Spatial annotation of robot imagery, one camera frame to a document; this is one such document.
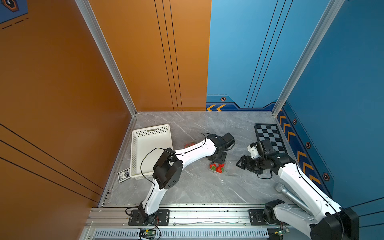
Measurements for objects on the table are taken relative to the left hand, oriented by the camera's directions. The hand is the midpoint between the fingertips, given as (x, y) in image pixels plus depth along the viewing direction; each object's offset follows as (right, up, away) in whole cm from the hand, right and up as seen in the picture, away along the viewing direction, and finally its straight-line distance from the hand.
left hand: (219, 158), depth 87 cm
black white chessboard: (+37, +15, +18) cm, 44 cm away
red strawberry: (-4, -5, 0) cm, 7 cm away
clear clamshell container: (+2, -6, 0) cm, 7 cm away
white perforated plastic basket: (-47, +7, +12) cm, 49 cm away
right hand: (+11, -2, -8) cm, 13 cm away
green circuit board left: (-37, -33, -15) cm, 52 cm away
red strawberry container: (0, -6, 0) cm, 6 cm away
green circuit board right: (+26, -31, -18) cm, 44 cm away
